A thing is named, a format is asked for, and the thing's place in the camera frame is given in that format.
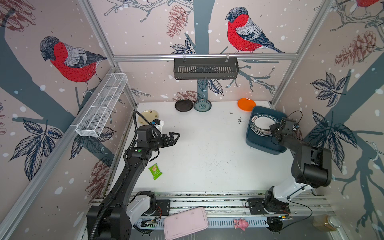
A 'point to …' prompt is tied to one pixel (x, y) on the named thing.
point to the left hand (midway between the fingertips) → (173, 136)
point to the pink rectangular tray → (185, 222)
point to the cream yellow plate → (150, 114)
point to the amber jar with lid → (325, 223)
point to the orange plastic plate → (246, 104)
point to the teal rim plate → (260, 124)
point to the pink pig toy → (241, 223)
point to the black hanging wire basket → (206, 68)
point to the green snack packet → (155, 171)
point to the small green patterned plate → (202, 105)
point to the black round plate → (184, 105)
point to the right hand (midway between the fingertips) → (274, 126)
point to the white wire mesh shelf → (91, 124)
